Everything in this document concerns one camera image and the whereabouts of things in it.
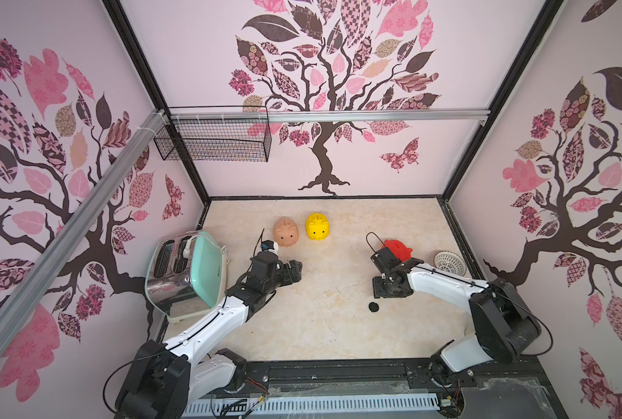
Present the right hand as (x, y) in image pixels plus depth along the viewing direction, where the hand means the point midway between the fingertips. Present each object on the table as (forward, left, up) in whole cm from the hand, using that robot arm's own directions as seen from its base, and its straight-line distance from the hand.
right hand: (383, 288), depth 90 cm
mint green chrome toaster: (-2, +62, +17) cm, 65 cm away
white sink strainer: (+9, -27, +1) cm, 28 cm away
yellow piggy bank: (+24, +23, +7) cm, 34 cm away
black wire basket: (+47, +59, +34) cm, 83 cm away
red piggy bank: (+12, -7, +7) cm, 15 cm away
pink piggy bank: (+20, +36, +8) cm, 42 cm away
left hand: (+2, +31, +9) cm, 32 cm away
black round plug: (-6, +4, -1) cm, 8 cm away
